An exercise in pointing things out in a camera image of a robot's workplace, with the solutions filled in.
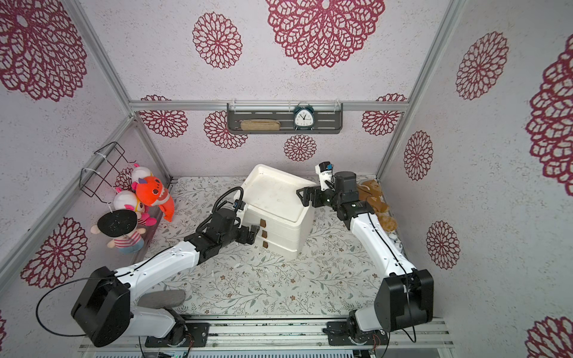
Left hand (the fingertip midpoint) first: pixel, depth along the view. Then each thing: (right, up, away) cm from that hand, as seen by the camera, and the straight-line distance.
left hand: (248, 225), depth 86 cm
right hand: (+22, +14, -6) cm, 27 cm away
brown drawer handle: (+6, +2, -7) cm, 9 cm away
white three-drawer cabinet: (+9, +9, -5) cm, 14 cm away
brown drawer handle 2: (+6, -3, -1) cm, 7 cm away
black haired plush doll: (-43, +1, -9) cm, 43 cm away
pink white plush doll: (-46, +10, -2) cm, 47 cm away
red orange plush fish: (-39, +13, +2) cm, 41 cm away
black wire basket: (-50, +16, -10) cm, 53 cm away
